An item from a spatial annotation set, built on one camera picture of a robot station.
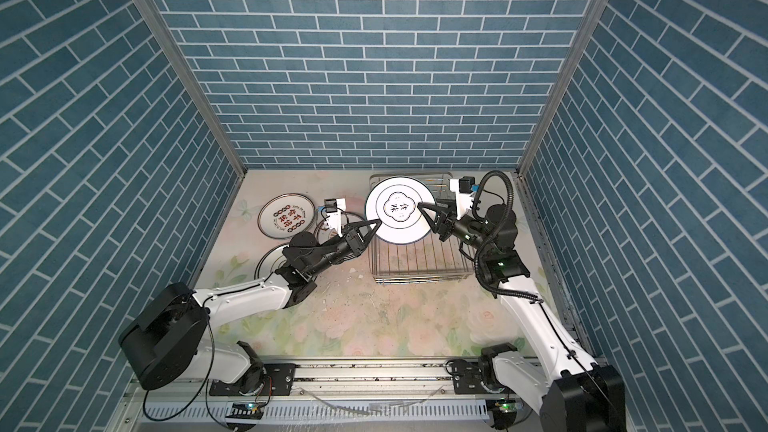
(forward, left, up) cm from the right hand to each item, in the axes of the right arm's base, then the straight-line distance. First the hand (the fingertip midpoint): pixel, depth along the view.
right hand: (420, 202), depth 70 cm
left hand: (-4, +9, -5) cm, 11 cm away
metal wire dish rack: (+2, -4, -32) cm, 32 cm away
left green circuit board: (-41, +39, -34) cm, 66 cm away
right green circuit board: (-35, -23, -33) cm, 54 cm away
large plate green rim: (+15, +48, -29) cm, 58 cm away
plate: (0, +6, -1) cm, 6 cm away
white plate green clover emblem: (-3, +46, -29) cm, 54 cm away
